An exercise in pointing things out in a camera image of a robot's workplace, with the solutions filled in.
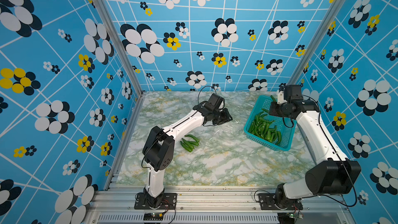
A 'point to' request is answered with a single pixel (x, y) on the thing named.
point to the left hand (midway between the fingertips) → (234, 117)
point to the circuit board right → (293, 215)
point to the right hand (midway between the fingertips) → (275, 108)
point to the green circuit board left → (153, 216)
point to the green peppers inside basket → (260, 126)
